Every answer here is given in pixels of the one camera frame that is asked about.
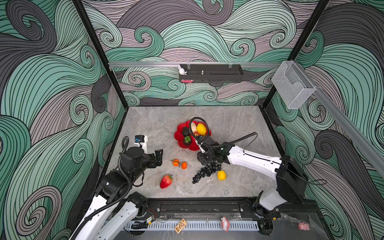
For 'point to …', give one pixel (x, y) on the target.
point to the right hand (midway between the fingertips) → (200, 156)
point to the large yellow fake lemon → (201, 129)
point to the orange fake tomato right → (184, 165)
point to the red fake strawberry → (166, 181)
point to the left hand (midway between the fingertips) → (155, 149)
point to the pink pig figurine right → (303, 226)
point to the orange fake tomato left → (176, 162)
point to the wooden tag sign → (180, 226)
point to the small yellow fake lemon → (221, 175)
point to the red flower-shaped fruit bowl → (178, 135)
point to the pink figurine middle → (225, 223)
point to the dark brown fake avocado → (186, 131)
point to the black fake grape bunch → (209, 169)
